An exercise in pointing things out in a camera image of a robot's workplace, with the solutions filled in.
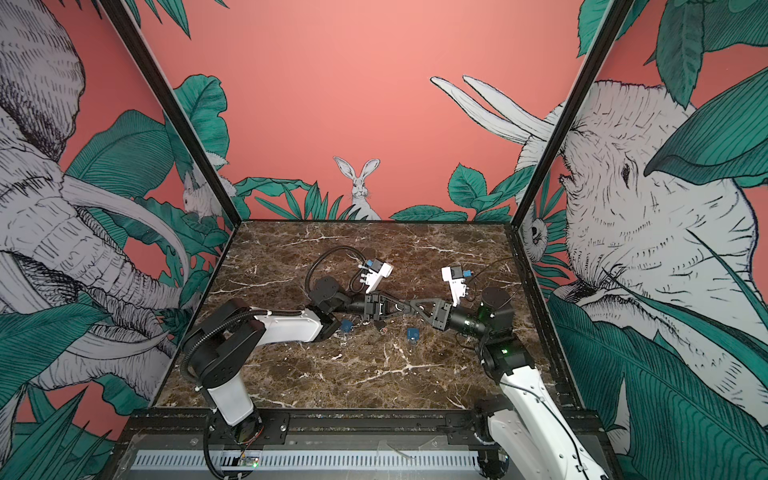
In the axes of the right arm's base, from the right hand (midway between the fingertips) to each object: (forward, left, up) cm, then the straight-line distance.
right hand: (412, 305), depth 67 cm
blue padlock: (+4, -2, -26) cm, 27 cm away
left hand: (-2, +1, -1) cm, 2 cm away
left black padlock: (+8, +9, -27) cm, 29 cm away
